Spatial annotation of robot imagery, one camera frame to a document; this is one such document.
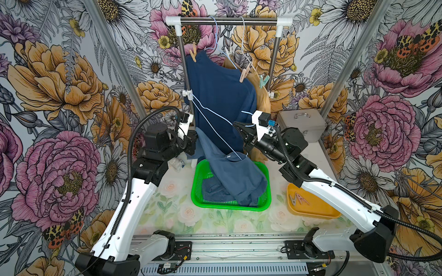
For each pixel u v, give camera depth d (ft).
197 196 2.73
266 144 1.75
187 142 1.89
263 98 2.03
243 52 2.86
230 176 2.64
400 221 1.25
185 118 1.78
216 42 2.79
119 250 1.22
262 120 1.58
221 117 1.96
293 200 2.86
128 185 1.41
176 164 3.26
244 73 2.04
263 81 1.92
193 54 2.48
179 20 1.96
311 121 3.45
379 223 1.30
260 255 2.44
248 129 1.81
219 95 2.28
